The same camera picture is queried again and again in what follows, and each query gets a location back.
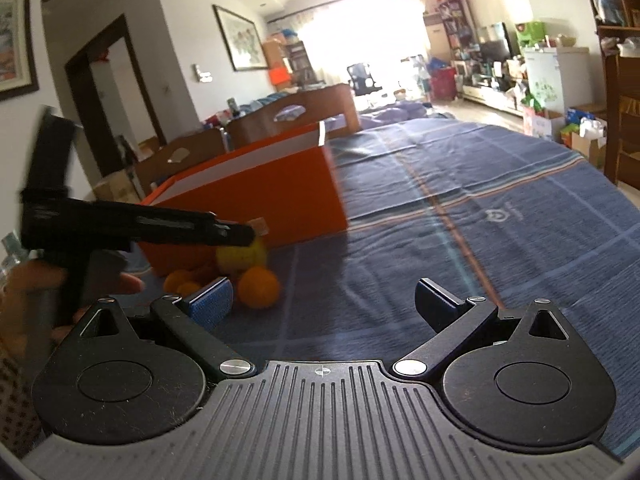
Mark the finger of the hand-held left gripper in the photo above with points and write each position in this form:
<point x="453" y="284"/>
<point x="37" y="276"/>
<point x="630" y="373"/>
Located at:
<point x="200" y="227"/>

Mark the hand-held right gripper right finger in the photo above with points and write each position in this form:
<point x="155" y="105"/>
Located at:
<point x="435" y="305"/>

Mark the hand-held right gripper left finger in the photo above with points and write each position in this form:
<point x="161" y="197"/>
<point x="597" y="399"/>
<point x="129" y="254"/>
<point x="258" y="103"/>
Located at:
<point x="212" y="302"/>

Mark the large orange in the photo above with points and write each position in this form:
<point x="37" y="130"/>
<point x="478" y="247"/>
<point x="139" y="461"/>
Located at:
<point x="258" y="287"/>

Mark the yellow lemon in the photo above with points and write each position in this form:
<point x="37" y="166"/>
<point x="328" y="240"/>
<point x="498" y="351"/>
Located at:
<point x="242" y="258"/>

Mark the orange cardboard box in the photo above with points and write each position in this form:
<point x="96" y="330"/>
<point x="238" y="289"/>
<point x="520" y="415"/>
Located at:
<point x="260" y="190"/>

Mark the person's left hand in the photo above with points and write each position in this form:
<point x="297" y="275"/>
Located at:
<point x="35" y="295"/>

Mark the small tangerine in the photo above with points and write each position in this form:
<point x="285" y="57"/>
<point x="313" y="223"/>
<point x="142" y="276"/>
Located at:
<point x="189" y="288"/>
<point x="176" y="280"/>

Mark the brown cardboard box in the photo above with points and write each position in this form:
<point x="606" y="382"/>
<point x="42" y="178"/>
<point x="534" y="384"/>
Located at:
<point x="115" y="187"/>

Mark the blue patterned tablecloth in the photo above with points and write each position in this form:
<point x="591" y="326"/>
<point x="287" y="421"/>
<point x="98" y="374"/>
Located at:
<point x="450" y="210"/>

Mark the orange paper bag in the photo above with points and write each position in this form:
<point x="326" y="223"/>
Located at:
<point x="278" y="76"/>

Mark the dark framed picture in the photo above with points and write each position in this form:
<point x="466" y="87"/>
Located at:
<point x="12" y="40"/>

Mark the framed flower picture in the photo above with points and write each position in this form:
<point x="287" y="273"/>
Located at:
<point x="240" y="37"/>

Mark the purple bedding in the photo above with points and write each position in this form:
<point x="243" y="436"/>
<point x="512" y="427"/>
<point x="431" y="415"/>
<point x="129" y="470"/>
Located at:
<point x="400" y="112"/>

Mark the white printed carton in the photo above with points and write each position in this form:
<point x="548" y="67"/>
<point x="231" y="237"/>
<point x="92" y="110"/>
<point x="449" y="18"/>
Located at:
<point x="537" y="120"/>

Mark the white television stand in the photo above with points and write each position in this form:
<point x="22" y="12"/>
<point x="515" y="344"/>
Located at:
<point x="490" y="95"/>

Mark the black office chair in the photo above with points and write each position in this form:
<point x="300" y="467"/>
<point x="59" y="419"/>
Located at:
<point x="362" y="77"/>

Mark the red plastic basket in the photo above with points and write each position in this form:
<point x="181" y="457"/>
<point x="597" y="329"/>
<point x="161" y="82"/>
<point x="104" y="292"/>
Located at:
<point x="444" y="84"/>

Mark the open cardboard box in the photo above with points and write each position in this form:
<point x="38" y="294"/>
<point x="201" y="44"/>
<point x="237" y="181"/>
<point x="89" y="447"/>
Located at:
<point x="590" y="142"/>

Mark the white chest freezer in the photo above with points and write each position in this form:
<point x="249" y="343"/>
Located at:
<point x="555" y="75"/>

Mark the black television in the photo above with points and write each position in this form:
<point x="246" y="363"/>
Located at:
<point x="495" y="42"/>

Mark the beige standing air conditioner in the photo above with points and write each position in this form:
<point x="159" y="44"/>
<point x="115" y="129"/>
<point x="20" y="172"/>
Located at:
<point x="435" y="35"/>

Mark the tall dark bookshelf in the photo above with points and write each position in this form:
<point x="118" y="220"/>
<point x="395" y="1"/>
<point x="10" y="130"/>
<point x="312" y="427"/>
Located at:
<point x="455" y="25"/>

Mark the wooden bookshelf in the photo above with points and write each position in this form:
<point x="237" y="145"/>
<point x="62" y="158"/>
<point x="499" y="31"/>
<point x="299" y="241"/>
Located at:
<point x="612" y="85"/>

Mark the green box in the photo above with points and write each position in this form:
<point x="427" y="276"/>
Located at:
<point x="531" y="35"/>

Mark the blue plastic bag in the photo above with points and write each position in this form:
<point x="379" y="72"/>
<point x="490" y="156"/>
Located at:
<point x="607" y="5"/>

